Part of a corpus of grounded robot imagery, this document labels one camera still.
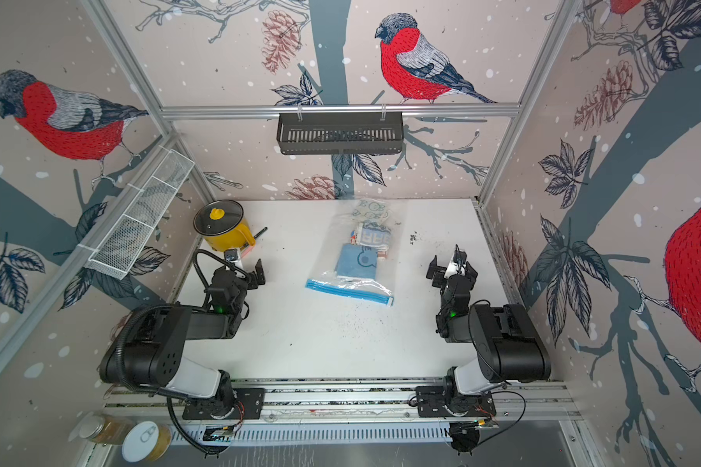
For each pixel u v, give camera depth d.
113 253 0.78
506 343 0.46
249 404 0.73
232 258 0.79
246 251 1.03
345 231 1.10
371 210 1.17
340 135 1.07
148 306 0.90
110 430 0.64
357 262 1.00
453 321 0.69
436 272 0.83
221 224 1.07
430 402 0.73
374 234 1.06
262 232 1.10
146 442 0.65
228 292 0.71
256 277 0.88
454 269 0.78
